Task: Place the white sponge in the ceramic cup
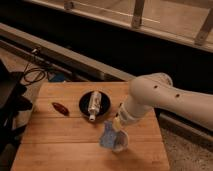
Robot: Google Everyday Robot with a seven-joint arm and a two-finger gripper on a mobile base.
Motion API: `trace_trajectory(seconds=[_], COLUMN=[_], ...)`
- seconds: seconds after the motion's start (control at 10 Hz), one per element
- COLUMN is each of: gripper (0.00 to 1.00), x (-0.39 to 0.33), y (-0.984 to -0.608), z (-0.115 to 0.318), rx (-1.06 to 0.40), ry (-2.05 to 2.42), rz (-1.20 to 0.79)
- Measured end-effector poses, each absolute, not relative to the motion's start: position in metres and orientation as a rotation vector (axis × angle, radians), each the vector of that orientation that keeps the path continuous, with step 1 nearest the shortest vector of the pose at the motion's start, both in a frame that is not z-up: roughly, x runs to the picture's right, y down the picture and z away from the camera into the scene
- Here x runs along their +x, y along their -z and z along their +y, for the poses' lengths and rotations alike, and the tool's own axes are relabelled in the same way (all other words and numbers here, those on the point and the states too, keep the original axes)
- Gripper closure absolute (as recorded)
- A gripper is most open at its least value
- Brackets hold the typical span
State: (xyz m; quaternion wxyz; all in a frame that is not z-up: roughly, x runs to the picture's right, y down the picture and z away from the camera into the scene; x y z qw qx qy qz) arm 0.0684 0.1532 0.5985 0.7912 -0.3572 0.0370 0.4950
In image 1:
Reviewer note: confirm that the wooden cutting board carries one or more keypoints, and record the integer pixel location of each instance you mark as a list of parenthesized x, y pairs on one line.
[(54, 142)]

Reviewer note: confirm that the white tube bottle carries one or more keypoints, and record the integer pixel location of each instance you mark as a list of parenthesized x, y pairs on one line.
[(94, 105)]

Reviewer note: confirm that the black equipment at left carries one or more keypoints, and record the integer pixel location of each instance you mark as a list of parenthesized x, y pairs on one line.
[(12, 102)]

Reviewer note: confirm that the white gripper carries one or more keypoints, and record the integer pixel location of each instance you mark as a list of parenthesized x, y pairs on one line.
[(121, 140)]

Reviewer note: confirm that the metal rail beam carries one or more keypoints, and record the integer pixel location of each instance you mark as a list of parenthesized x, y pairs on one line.
[(65, 56)]

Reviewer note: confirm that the black round plate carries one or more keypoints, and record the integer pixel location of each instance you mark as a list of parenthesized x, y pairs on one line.
[(84, 102)]

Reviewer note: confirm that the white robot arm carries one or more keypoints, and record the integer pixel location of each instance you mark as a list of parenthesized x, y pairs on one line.
[(157, 91)]

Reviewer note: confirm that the dark red chili pepper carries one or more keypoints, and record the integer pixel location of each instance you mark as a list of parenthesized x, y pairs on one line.
[(60, 108)]

